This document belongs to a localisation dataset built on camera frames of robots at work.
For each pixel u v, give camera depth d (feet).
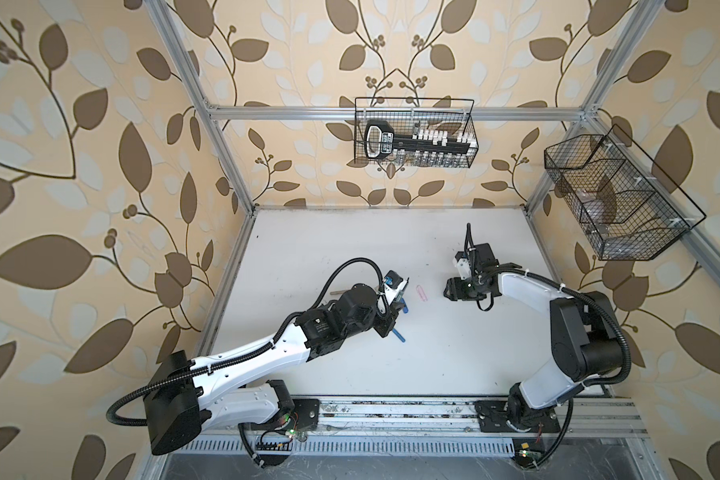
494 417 2.39
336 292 2.11
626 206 2.41
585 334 1.52
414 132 2.64
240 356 1.50
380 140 2.71
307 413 2.45
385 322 2.12
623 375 1.41
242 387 1.53
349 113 2.95
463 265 2.89
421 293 3.16
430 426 2.42
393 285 2.06
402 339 2.90
